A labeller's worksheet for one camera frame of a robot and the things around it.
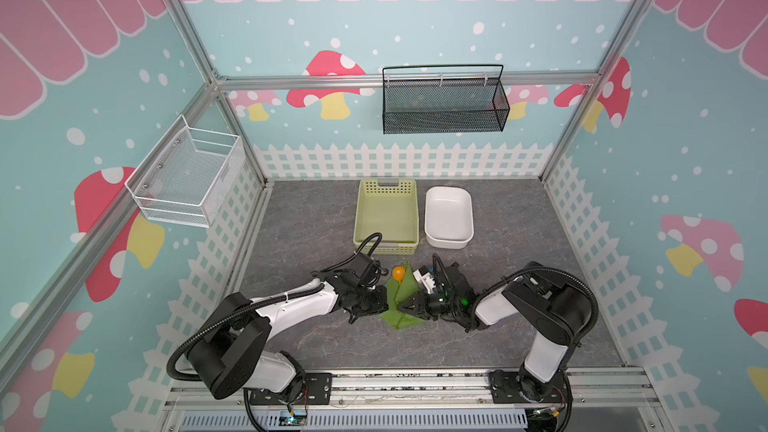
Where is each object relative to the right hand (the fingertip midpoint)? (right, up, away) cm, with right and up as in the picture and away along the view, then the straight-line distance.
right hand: (397, 308), depth 84 cm
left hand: (-3, -1, 0) cm, 3 cm away
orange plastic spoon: (+1, +8, +9) cm, 12 cm away
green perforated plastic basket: (-3, +29, +22) cm, 37 cm away
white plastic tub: (+19, +25, +24) cm, 40 cm away
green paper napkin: (0, +3, +5) cm, 6 cm away
